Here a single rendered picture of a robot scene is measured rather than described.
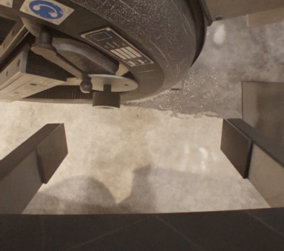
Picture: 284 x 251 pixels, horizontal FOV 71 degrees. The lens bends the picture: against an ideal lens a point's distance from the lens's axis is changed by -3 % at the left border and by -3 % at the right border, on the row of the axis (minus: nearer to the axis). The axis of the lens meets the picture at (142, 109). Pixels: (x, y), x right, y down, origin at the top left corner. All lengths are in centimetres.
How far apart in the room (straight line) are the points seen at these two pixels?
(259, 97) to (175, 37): 81
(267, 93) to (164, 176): 58
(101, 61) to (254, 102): 80
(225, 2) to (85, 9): 13
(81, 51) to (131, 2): 12
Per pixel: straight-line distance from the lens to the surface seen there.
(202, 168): 95
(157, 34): 22
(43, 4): 19
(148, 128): 93
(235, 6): 24
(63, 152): 16
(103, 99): 35
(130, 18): 19
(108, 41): 23
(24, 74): 33
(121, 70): 51
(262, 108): 101
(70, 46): 27
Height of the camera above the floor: 92
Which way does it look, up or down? 80 degrees down
